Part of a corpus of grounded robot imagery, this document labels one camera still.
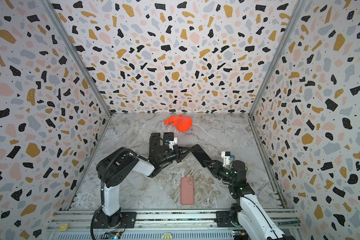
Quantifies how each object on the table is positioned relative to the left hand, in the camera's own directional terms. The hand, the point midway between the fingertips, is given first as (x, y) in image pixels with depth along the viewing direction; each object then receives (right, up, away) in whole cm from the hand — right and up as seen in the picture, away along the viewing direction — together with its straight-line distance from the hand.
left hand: (192, 148), depth 81 cm
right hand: (+6, -6, -4) cm, 9 cm away
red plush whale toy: (-6, +14, +26) cm, 30 cm away
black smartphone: (+4, -3, +3) cm, 6 cm away
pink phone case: (-3, -24, +4) cm, 24 cm away
